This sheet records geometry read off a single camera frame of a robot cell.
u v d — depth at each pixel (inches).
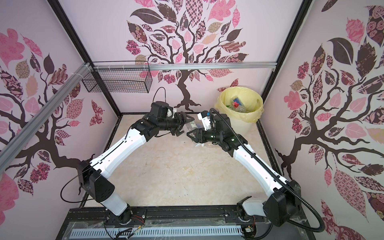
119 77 37.3
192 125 27.5
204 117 25.7
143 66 35.5
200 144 25.5
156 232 27.4
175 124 25.9
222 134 22.2
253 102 37.8
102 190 18.0
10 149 19.8
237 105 39.4
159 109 22.2
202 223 28.2
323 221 24.9
